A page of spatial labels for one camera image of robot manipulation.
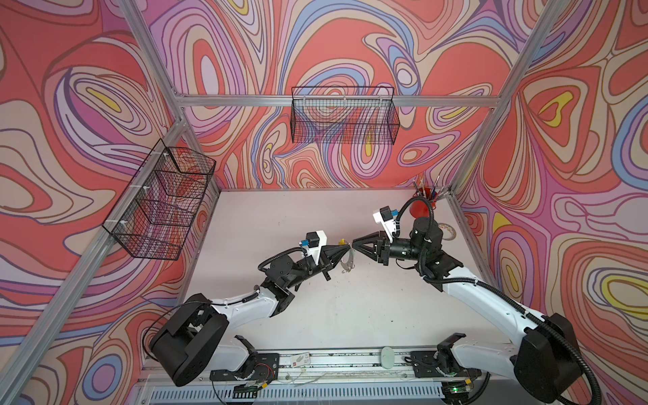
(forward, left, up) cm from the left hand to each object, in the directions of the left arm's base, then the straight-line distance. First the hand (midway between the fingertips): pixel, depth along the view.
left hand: (351, 249), depth 69 cm
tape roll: (+24, -44, -26) cm, 57 cm away
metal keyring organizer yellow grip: (0, +1, -7) cm, 7 cm away
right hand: (0, -2, -1) cm, 2 cm away
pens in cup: (+51, -52, -28) cm, 78 cm away
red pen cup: (+34, -34, -23) cm, 53 cm away
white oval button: (-22, -11, -26) cm, 36 cm away
